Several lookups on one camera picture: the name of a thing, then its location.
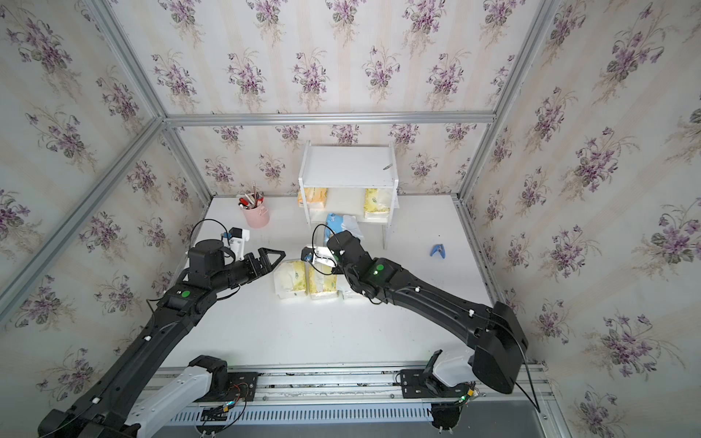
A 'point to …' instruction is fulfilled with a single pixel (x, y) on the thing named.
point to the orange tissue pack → (312, 194)
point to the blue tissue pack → (335, 223)
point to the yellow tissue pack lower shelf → (371, 202)
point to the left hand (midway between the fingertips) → (278, 261)
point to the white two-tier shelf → (350, 179)
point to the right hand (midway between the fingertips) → (342, 237)
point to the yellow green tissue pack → (290, 278)
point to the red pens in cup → (250, 201)
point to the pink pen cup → (257, 217)
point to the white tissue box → (342, 285)
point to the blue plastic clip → (438, 247)
